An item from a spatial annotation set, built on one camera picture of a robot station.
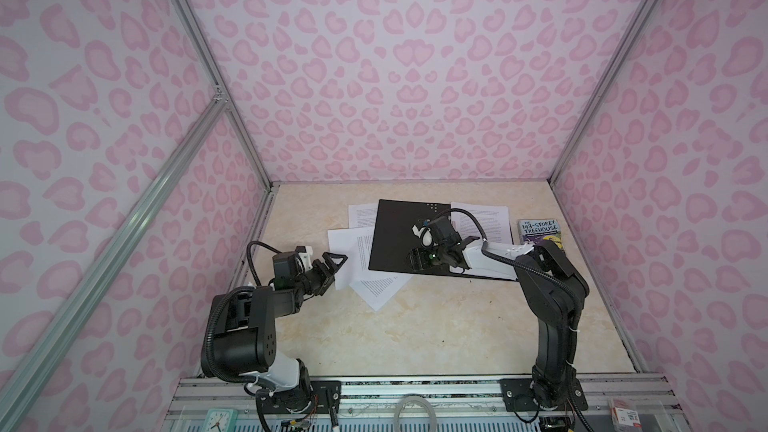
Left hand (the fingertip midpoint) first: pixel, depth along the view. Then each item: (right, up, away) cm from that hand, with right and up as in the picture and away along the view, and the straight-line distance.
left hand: (343, 262), depth 91 cm
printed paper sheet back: (+4, +14, +19) cm, 24 cm away
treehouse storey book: (+63, +8, +12) cm, 65 cm away
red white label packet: (+68, -32, -22) cm, 78 cm away
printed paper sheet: (+2, +4, +12) cm, 13 cm away
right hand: (+22, 0, +5) cm, 23 cm away
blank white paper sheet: (+10, -8, +2) cm, 13 cm away
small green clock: (-24, -32, -22) cm, 46 cm away
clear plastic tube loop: (+17, -32, -17) cm, 40 cm away
